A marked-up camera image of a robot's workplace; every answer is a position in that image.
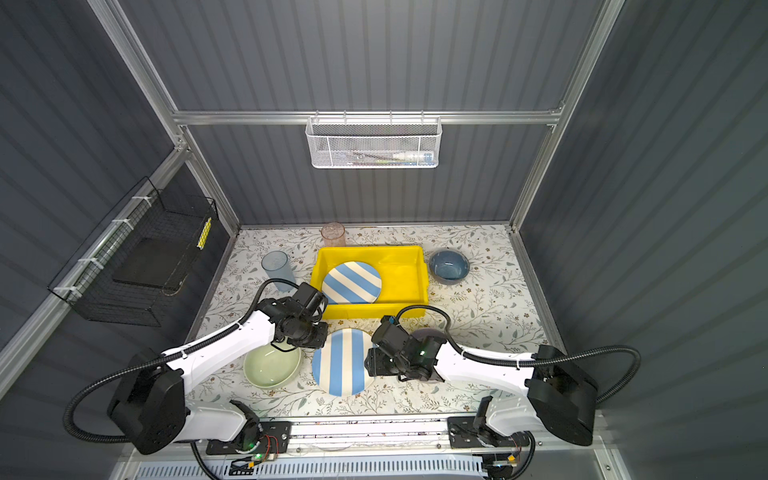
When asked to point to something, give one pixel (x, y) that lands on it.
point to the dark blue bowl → (449, 267)
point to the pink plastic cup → (334, 234)
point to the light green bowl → (269, 367)
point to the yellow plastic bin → (404, 279)
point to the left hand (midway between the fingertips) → (324, 340)
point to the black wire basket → (121, 274)
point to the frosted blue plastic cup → (276, 264)
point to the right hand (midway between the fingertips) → (373, 367)
